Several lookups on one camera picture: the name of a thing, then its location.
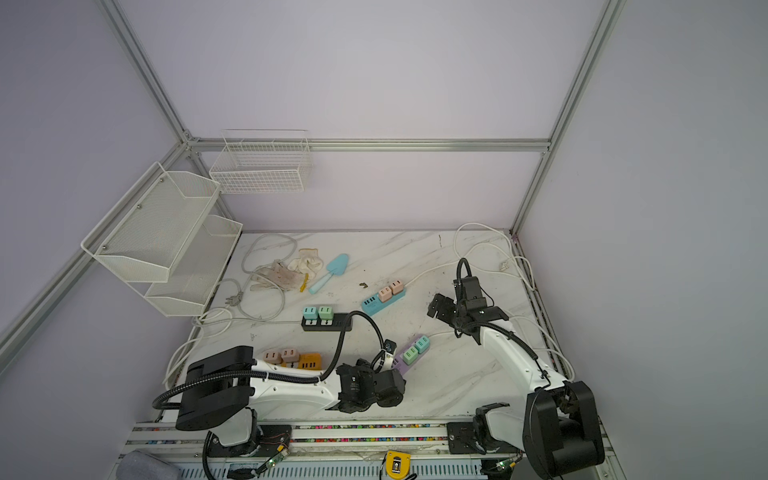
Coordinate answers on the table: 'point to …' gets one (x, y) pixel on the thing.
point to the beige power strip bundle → (288, 276)
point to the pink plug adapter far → (396, 287)
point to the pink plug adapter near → (385, 294)
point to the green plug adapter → (410, 355)
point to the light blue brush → (337, 267)
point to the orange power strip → (308, 361)
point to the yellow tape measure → (398, 465)
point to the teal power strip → (373, 305)
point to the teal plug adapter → (422, 344)
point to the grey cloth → (141, 465)
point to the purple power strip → (399, 363)
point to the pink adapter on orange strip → (290, 355)
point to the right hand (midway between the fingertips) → (439, 309)
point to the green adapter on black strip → (326, 312)
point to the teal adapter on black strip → (310, 312)
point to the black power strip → (328, 322)
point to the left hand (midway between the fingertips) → (386, 377)
